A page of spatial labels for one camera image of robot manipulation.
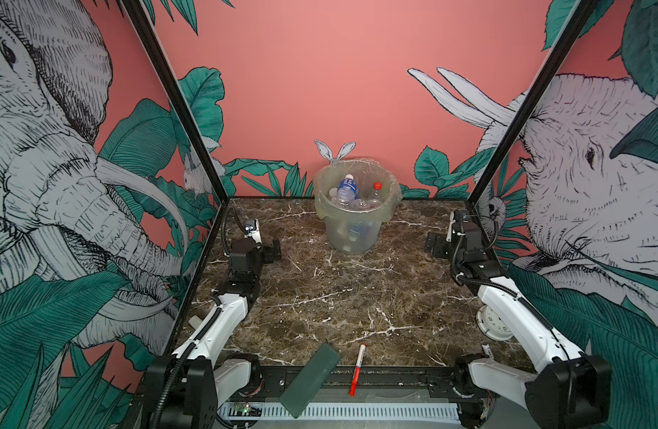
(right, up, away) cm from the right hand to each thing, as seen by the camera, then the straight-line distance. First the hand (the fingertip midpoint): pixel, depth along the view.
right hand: (441, 232), depth 82 cm
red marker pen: (-26, -40, -6) cm, 48 cm away
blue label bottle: (-29, +14, +7) cm, 33 cm away
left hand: (-57, 0, +1) cm, 57 cm away
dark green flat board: (-41, -43, -7) cm, 60 cm away
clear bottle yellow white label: (-34, +13, +14) cm, 39 cm away
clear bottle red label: (-18, +16, +13) cm, 27 cm away
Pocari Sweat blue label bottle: (-25, +9, +6) cm, 27 cm away
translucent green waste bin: (-28, 0, +9) cm, 29 cm away
